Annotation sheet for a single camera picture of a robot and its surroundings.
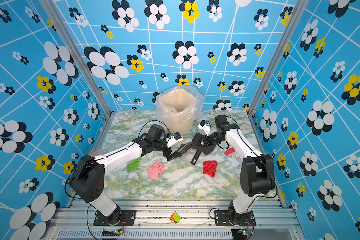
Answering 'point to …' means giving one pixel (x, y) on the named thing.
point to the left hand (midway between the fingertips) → (179, 146)
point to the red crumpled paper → (209, 167)
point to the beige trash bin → (177, 106)
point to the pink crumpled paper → (157, 168)
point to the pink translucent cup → (96, 153)
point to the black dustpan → (202, 146)
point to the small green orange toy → (175, 218)
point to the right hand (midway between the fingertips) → (201, 143)
